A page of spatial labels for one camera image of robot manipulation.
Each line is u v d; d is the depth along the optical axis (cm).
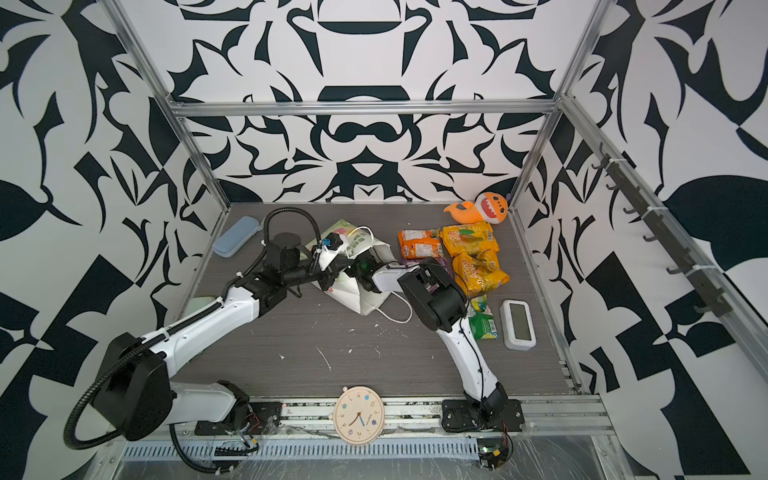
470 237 105
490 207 108
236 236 108
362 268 83
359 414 73
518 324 87
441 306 59
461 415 74
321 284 72
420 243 105
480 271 93
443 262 104
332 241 66
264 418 74
